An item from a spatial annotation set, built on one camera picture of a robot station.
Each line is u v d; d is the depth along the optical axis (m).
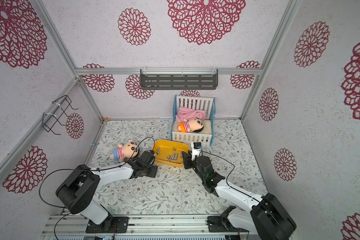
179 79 0.93
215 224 0.73
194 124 1.02
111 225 0.69
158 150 1.00
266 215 0.41
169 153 1.01
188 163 0.72
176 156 0.97
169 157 0.97
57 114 0.78
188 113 1.10
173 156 0.98
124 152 0.93
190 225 0.75
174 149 1.03
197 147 0.69
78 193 0.45
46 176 0.46
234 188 0.53
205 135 1.00
